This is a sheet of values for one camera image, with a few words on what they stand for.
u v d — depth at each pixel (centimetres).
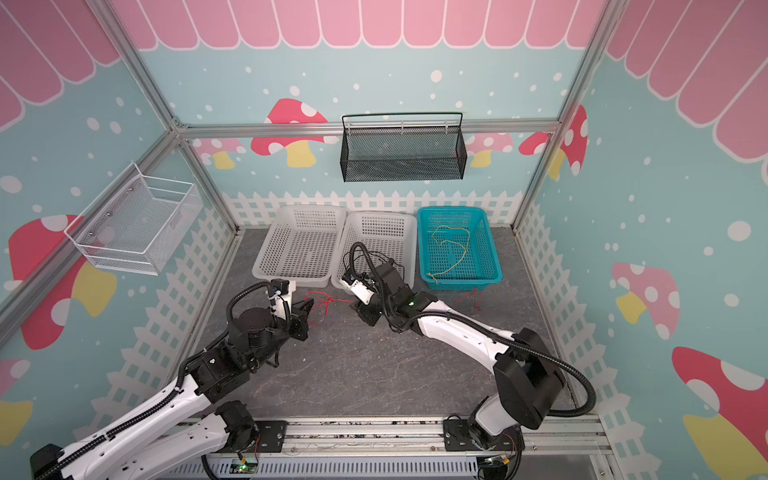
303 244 116
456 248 113
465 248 116
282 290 60
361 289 71
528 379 43
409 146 94
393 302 62
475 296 100
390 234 116
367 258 58
